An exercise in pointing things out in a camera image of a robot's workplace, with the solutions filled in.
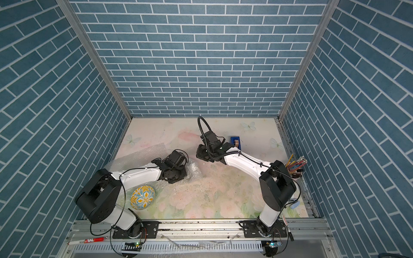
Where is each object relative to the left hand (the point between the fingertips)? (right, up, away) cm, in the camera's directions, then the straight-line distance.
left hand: (189, 177), depth 89 cm
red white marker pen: (-41, -23, -19) cm, 51 cm away
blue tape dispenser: (+26, +21, +14) cm, 36 cm away
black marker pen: (+49, -22, -17) cm, 56 cm away
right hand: (+5, +14, -4) cm, 15 cm away
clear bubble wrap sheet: (-13, -7, -4) cm, 15 cm away
